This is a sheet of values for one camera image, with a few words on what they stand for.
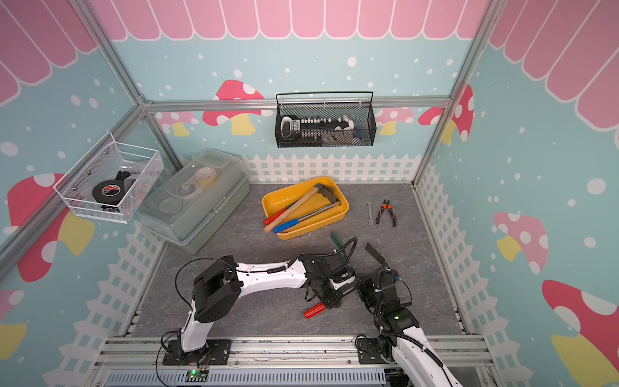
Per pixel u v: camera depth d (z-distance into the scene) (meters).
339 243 0.96
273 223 0.95
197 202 0.88
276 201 1.12
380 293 0.63
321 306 0.78
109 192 0.71
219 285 0.54
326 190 1.11
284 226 0.96
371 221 1.06
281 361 0.74
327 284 0.73
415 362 0.53
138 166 0.79
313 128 0.88
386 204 1.13
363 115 0.95
